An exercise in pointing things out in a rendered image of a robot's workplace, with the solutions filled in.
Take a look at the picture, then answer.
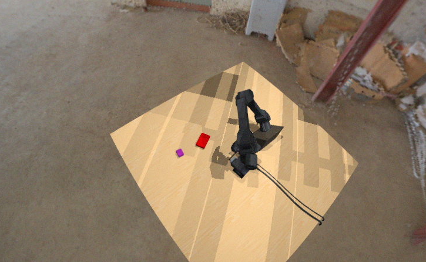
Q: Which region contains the red rectangular block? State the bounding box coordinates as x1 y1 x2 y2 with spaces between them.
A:
196 133 210 149

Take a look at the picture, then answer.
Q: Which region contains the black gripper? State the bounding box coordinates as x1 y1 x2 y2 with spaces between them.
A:
231 144 261 172

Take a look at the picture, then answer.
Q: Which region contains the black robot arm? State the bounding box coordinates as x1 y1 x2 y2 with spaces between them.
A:
231 89 273 170

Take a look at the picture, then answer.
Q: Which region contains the magenta cube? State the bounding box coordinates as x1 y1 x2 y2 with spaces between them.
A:
176 149 184 157

